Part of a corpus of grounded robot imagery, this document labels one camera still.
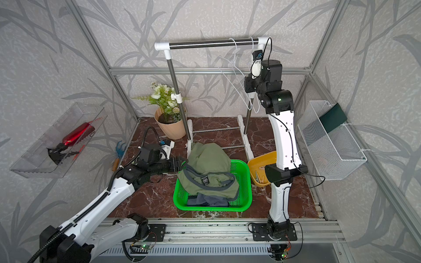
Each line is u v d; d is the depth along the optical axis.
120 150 1.08
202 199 0.79
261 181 0.89
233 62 0.92
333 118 0.71
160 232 0.73
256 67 0.58
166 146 0.70
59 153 0.62
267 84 0.49
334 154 0.60
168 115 1.00
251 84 0.61
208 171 0.82
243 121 1.15
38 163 0.60
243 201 0.82
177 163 0.69
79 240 0.40
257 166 0.94
